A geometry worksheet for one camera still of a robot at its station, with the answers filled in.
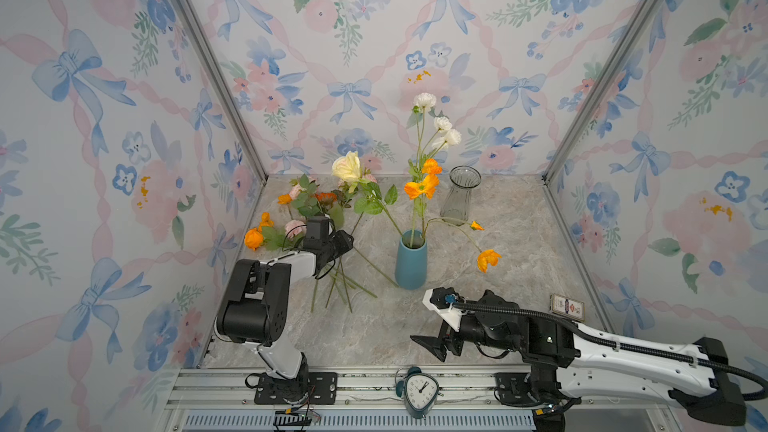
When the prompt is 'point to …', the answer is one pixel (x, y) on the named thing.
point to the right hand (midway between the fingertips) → (419, 315)
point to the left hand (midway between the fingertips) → (351, 237)
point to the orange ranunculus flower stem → (265, 234)
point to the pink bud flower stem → (294, 191)
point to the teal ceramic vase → (411, 259)
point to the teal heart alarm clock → (419, 390)
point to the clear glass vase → (456, 205)
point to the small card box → (567, 306)
